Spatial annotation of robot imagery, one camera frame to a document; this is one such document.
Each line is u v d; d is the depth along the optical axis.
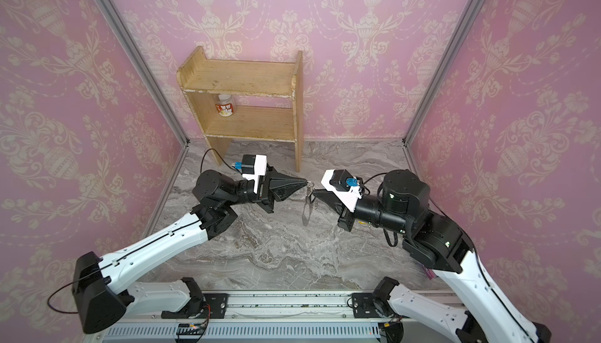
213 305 0.74
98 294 0.38
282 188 0.50
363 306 0.73
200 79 0.82
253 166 0.44
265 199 0.48
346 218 0.44
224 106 0.97
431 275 0.77
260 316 0.73
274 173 0.51
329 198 0.43
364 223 0.47
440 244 0.36
